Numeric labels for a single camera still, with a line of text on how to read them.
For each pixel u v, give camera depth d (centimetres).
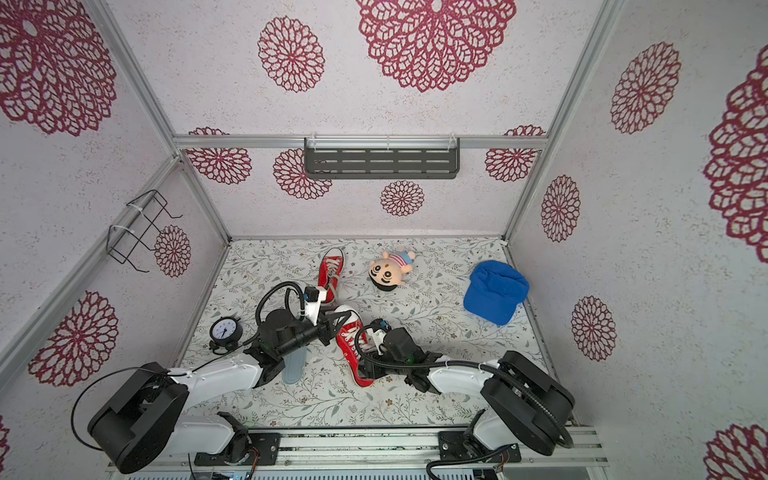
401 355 67
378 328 77
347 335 79
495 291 102
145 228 79
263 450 73
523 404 43
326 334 72
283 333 64
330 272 105
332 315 77
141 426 42
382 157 95
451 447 74
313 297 70
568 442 39
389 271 100
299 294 69
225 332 92
